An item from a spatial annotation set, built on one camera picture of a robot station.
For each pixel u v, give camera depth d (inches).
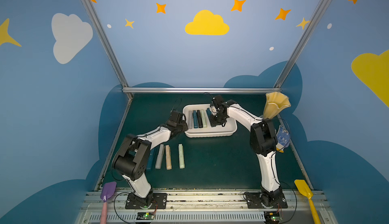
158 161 33.3
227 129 39.8
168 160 33.4
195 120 41.0
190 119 41.3
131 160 18.5
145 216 27.9
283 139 38.1
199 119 41.0
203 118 41.1
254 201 29.2
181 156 34.5
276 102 36.7
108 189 30.2
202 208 28.9
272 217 27.9
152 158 34.0
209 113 39.9
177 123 29.5
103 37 33.8
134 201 27.7
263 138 22.5
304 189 30.3
